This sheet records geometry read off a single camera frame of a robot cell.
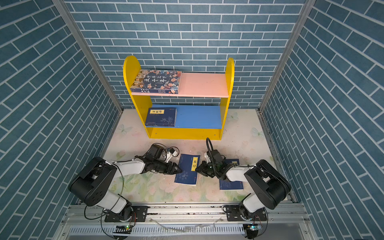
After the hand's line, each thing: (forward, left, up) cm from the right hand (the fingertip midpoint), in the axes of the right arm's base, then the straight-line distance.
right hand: (193, 168), depth 87 cm
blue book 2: (+4, +4, -2) cm, 6 cm away
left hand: (-3, +8, +1) cm, 9 cm away
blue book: (+26, +23, +15) cm, 38 cm away
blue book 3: (-7, -24, -1) cm, 25 cm away
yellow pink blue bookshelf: (+55, -1, +5) cm, 55 cm away
